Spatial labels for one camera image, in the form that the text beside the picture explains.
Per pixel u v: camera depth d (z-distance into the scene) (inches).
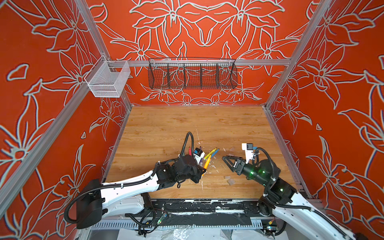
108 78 37.1
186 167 21.7
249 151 25.0
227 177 32.7
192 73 38.4
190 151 26.0
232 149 36.9
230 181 32.0
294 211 20.0
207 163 28.8
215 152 36.3
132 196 18.7
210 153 36.4
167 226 27.4
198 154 25.8
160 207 28.7
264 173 21.0
